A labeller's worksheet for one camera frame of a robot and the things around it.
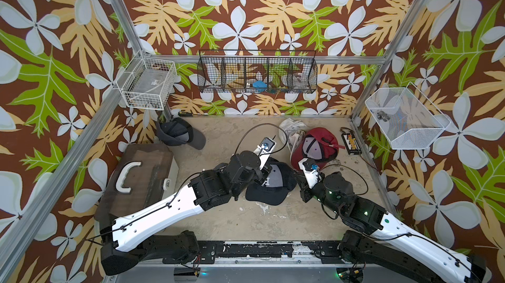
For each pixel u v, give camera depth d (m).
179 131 1.11
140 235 0.40
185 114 1.23
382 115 0.84
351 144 1.05
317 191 0.61
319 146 1.01
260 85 0.95
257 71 1.00
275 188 0.80
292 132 1.01
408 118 0.81
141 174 0.80
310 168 0.58
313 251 0.74
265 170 0.55
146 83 0.86
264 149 0.52
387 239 0.47
